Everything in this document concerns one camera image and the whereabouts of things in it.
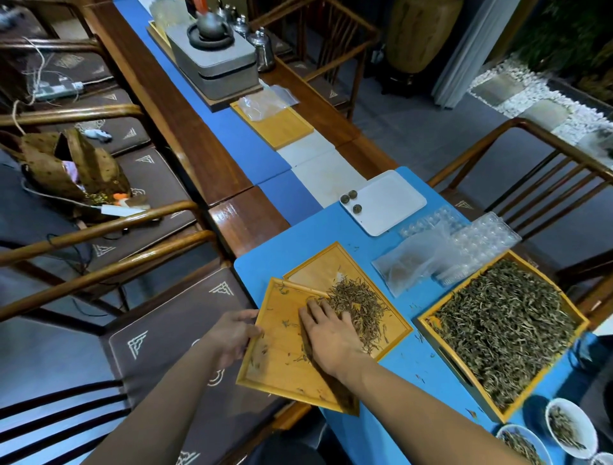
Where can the large woven jar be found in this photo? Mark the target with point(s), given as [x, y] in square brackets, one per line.
[421, 33]

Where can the white table mat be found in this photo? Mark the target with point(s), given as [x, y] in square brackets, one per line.
[330, 179]
[306, 146]

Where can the white tea cup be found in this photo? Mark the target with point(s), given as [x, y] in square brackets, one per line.
[602, 460]
[572, 426]

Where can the long blue table runner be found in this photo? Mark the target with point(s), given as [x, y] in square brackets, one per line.
[225, 134]

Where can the brown dotted leather handbag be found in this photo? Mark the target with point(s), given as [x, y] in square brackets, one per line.
[91, 167]

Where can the person's left forearm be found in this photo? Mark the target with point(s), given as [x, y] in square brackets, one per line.
[153, 417]

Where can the dark clay teapot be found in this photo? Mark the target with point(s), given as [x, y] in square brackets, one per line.
[210, 24]

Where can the green garden plants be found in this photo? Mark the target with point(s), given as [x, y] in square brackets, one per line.
[565, 38]

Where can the silver tin canister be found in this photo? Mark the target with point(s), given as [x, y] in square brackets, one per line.
[225, 12]
[263, 48]
[241, 26]

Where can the white rectangular plate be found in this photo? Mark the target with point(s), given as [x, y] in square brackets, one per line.
[390, 203]

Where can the person's left hand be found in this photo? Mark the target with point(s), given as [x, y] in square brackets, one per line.
[227, 335]

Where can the large blue mat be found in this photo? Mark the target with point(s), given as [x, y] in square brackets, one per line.
[306, 244]

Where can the black round trivet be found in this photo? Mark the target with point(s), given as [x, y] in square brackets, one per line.
[210, 44]

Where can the white pebble bed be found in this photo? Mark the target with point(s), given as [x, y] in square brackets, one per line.
[541, 91]

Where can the white power strip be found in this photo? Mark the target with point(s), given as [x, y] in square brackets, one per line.
[57, 89]

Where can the small clear plastic bag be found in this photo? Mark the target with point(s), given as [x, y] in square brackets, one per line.
[263, 100]

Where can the person's right hand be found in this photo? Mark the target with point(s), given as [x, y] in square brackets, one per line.
[330, 335]

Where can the small yellow bamboo board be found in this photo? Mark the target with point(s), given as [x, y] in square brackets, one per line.
[282, 129]

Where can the white curtain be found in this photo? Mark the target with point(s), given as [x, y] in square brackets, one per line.
[471, 48]

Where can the rectangular wooden tray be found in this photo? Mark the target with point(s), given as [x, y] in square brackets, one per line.
[330, 263]

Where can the grey stone tea box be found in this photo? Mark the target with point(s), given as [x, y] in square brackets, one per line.
[215, 67]

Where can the blue rimmed bowl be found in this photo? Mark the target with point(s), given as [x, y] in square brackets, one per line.
[522, 445]

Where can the clear plastic blister tray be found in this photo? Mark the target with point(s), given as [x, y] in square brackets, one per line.
[483, 239]
[431, 222]

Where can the large clear plastic bag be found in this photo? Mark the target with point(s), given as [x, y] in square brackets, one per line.
[412, 261]

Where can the deep wooden tray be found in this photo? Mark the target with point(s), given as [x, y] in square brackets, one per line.
[426, 322]

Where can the square wooden tray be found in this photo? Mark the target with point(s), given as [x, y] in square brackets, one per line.
[278, 349]

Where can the person's right forearm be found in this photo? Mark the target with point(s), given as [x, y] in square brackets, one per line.
[421, 421]

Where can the small white blue gadget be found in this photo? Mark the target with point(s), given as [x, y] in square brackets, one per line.
[98, 135]

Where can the short blue mat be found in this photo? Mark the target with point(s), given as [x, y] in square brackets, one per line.
[287, 196]

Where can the wooden armchair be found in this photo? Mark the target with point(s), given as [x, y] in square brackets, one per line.
[340, 58]
[479, 149]
[119, 269]
[96, 233]
[48, 45]

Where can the small orange clip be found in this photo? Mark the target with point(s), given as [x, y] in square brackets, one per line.
[120, 196]

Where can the person's dark trousers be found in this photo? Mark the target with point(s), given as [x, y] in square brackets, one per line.
[297, 445]

